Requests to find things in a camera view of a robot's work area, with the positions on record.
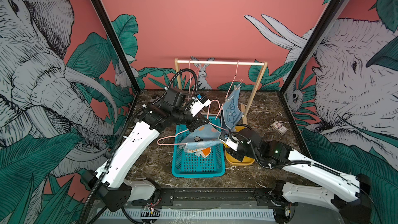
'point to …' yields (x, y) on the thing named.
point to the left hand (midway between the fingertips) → (207, 119)
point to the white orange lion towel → (204, 152)
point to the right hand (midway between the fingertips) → (226, 140)
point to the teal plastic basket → (187, 165)
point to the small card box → (279, 127)
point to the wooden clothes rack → (245, 107)
